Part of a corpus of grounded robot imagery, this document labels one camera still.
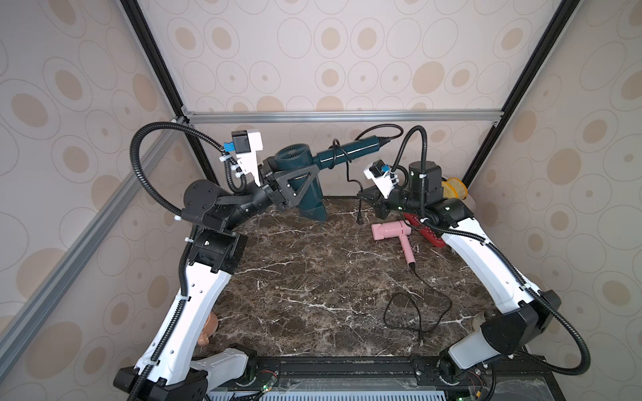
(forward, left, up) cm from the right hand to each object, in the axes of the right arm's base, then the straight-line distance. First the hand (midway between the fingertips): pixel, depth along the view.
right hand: (356, 197), depth 70 cm
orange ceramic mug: (-29, +43, -28) cm, 59 cm away
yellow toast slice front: (+20, -35, -15) cm, 44 cm away
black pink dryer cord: (-10, -33, -38) cm, 51 cm away
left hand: (-15, +8, +21) cm, 27 cm away
